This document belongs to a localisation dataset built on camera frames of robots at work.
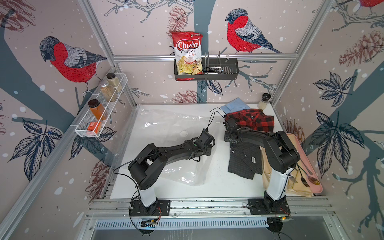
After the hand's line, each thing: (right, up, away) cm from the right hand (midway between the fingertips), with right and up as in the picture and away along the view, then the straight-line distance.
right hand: (228, 136), depth 101 cm
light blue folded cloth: (+10, +23, +17) cm, 30 cm away
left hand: (-14, -4, -11) cm, 18 cm away
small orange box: (-69, +10, -35) cm, 78 cm away
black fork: (+37, -21, -19) cm, 47 cm away
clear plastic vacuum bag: (-42, +6, +4) cm, 43 cm away
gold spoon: (+42, -21, -20) cm, 51 cm away
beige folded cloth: (+33, -23, -21) cm, 46 cm away
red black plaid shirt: (+19, +12, +6) cm, 23 cm away
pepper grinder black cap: (+30, +29, +9) cm, 43 cm away
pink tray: (+43, -18, -16) cm, 49 cm away
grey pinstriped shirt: (+7, -12, -13) cm, 19 cm away
